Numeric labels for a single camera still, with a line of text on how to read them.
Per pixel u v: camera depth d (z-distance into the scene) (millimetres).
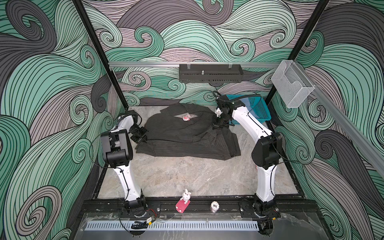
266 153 509
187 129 1043
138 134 826
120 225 690
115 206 732
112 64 966
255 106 1188
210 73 951
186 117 1099
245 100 1180
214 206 690
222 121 765
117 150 543
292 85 777
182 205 732
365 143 528
